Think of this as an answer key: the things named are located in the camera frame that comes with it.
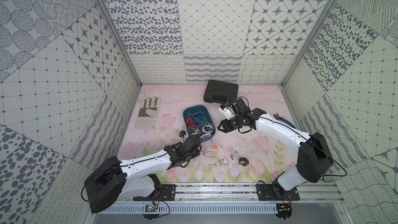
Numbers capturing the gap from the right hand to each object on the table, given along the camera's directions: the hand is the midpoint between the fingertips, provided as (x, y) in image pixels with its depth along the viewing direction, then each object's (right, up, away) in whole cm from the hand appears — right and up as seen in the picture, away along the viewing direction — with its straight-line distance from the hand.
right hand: (222, 128), depth 84 cm
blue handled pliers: (+41, +3, +17) cm, 45 cm away
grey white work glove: (-49, +9, +21) cm, 54 cm away
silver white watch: (-9, -2, +11) cm, 14 cm away
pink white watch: (-10, -5, +7) cm, 13 cm away
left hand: (-11, -12, -1) cm, 17 cm away
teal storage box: (-21, +7, +15) cm, 27 cm away
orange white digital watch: (-3, -10, +4) cm, 11 cm away
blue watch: (-13, +4, +17) cm, 22 cm away
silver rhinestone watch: (-1, -19, 0) cm, 19 cm away
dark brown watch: (+11, -17, -3) cm, 20 cm away
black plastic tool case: (+2, +21, +33) cm, 39 cm away
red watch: (-18, +1, +15) cm, 24 cm away
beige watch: (-7, -16, 0) cm, 17 cm away
